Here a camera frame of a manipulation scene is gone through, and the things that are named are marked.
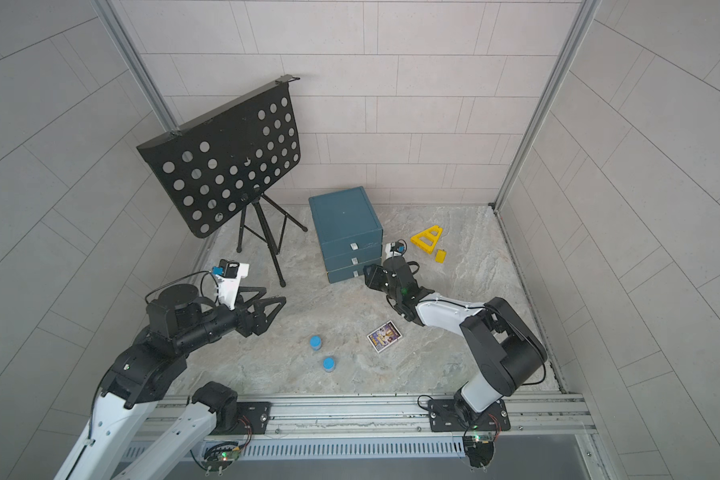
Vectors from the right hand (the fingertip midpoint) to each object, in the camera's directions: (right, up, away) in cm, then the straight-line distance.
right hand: (366, 269), depth 89 cm
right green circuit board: (+27, -39, -21) cm, 52 cm away
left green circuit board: (-31, -38, -24) cm, 55 cm away
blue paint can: (-13, -19, -8) cm, 25 cm away
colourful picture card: (+5, -18, -7) cm, 20 cm away
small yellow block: (+25, +3, +12) cm, 28 cm away
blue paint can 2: (-10, -23, -12) cm, 28 cm away
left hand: (-18, -2, -25) cm, 31 cm away
